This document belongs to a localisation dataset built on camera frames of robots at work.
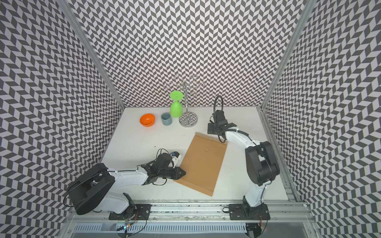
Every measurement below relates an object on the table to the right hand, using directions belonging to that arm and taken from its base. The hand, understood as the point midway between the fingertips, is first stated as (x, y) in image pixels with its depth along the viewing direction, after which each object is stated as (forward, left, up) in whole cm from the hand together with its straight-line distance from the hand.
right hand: (214, 130), depth 95 cm
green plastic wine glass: (+6, +24, +13) cm, 28 cm away
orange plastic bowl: (+12, +47, -4) cm, 49 cm away
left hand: (-26, +19, -8) cm, 33 cm away
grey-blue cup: (+14, +34, -5) cm, 37 cm away
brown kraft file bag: (-18, +8, -10) cm, 22 cm away
